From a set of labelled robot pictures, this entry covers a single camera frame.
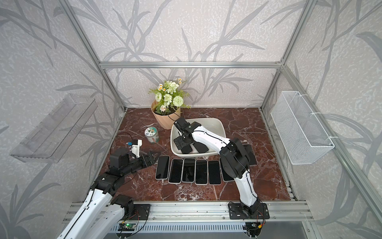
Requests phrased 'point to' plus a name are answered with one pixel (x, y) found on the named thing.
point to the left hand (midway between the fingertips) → (157, 155)
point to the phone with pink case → (176, 171)
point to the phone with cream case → (201, 172)
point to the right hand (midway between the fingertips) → (184, 140)
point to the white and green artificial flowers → (169, 97)
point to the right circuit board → (253, 227)
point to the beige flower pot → (167, 116)
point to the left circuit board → (126, 227)
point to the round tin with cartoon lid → (151, 134)
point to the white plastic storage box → (215, 125)
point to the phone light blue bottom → (201, 148)
